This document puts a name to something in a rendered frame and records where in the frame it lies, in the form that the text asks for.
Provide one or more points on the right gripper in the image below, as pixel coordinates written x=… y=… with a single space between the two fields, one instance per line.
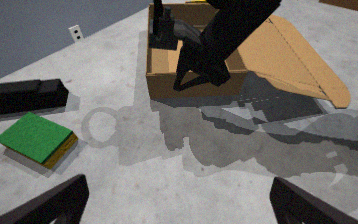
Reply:
x=211 y=47

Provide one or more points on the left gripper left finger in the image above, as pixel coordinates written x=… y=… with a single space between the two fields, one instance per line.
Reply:
x=65 y=203

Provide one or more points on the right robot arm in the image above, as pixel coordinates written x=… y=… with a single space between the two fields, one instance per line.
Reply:
x=246 y=15

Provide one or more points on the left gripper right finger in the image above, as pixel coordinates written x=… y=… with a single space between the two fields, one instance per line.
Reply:
x=293 y=205

